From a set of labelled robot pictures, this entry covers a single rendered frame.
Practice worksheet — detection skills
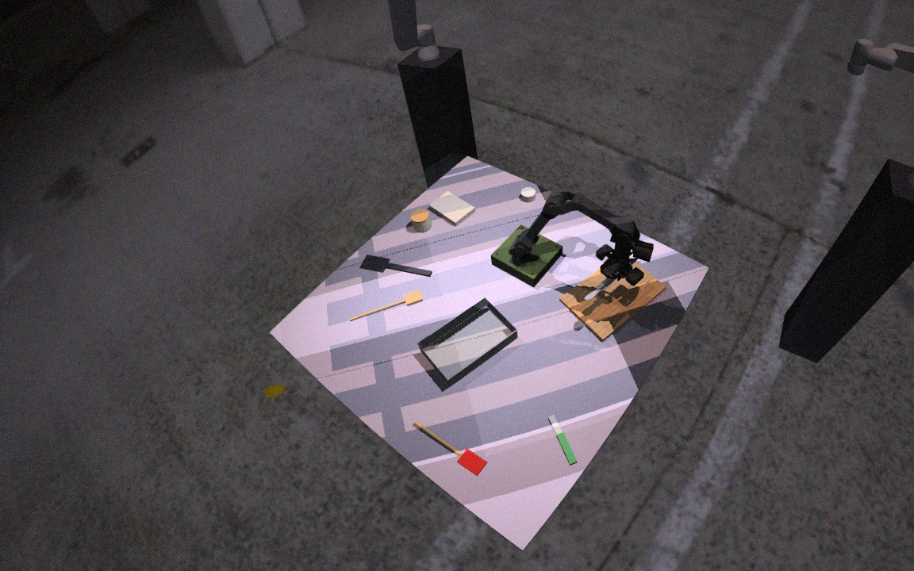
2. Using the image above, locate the light wooden board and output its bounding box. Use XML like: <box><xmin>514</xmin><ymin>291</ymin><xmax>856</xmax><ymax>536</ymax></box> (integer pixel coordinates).
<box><xmin>559</xmin><ymin>262</ymin><xmax>666</xmax><ymax>342</ymax></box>

